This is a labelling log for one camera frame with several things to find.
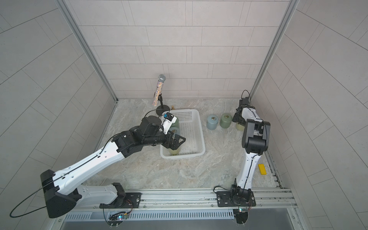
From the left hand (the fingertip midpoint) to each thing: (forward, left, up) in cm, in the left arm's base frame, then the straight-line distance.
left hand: (182, 137), depth 68 cm
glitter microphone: (+38, +14, +5) cm, 41 cm away
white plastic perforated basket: (+20, -5, -23) cm, 31 cm away
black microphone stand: (+36, +18, -22) cm, 46 cm away
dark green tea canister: (+23, -28, -17) cm, 40 cm away
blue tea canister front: (+21, -18, -17) cm, 33 cm away
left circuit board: (-30, +32, -27) cm, 51 cm away
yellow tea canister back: (+20, -38, -20) cm, 47 cm away
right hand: (+27, -42, -21) cm, 54 cm away
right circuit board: (-29, -29, -24) cm, 47 cm away
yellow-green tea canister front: (+2, +6, -23) cm, 24 cm away
